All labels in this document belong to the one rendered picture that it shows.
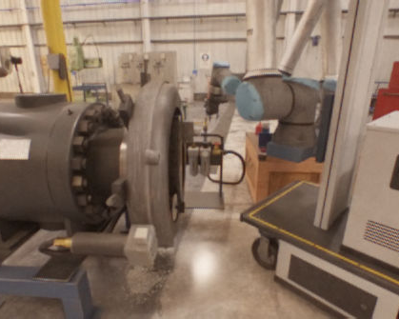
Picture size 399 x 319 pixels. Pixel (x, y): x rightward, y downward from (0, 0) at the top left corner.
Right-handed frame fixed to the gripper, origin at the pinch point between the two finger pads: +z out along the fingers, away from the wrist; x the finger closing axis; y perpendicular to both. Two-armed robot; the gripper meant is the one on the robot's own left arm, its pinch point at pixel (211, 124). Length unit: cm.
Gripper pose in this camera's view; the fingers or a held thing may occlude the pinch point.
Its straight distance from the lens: 153.8
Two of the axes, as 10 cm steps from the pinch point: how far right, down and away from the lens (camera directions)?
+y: -5.6, -6.0, 5.7
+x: -8.2, 2.8, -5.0
